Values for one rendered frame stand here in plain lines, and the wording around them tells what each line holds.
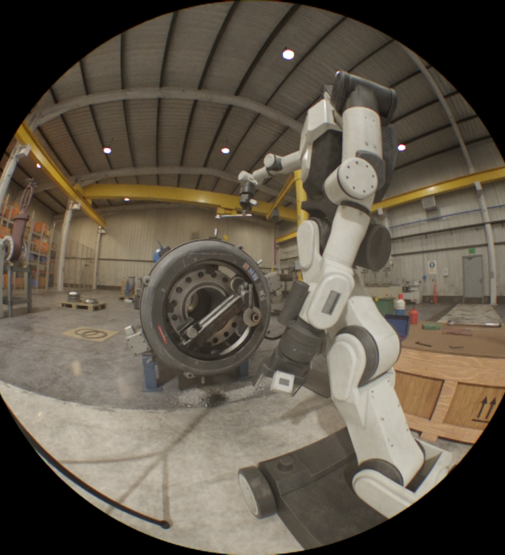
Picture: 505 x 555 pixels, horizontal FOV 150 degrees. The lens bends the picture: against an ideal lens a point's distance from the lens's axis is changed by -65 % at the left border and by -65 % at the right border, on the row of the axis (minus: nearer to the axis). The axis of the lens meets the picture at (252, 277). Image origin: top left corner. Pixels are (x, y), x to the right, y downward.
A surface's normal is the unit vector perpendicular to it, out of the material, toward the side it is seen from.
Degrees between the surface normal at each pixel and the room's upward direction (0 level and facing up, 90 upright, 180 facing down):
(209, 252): 90
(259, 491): 25
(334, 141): 116
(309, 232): 90
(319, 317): 105
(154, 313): 90
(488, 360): 90
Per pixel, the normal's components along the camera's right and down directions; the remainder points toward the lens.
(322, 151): -0.78, 0.18
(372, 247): 0.34, 0.26
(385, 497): -0.93, -0.04
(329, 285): -0.10, 0.22
